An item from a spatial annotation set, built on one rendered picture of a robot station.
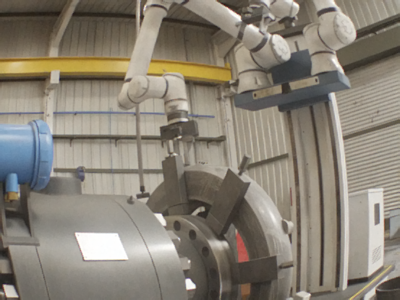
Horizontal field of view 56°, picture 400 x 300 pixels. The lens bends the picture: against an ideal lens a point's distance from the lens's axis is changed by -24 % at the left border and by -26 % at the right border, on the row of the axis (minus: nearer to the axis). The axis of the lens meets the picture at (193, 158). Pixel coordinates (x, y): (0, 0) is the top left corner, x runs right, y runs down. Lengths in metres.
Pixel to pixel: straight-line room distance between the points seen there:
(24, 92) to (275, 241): 11.89
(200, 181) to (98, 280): 0.61
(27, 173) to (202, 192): 0.70
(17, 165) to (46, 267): 0.24
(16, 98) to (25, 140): 11.80
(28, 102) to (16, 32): 2.60
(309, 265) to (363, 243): 0.34
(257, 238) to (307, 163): 1.06
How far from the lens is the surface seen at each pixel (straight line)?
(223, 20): 2.11
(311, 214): 2.32
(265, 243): 1.31
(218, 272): 1.35
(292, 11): 1.89
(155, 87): 1.75
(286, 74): 2.36
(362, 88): 11.18
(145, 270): 1.13
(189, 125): 1.76
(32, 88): 12.98
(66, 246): 1.05
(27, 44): 13.51
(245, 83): 2.29
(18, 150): 0.99
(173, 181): 1.57
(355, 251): 2.33
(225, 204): 1.38
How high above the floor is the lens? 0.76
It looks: 9 degrees up
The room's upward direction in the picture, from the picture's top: 5 degrees counter-clockwise
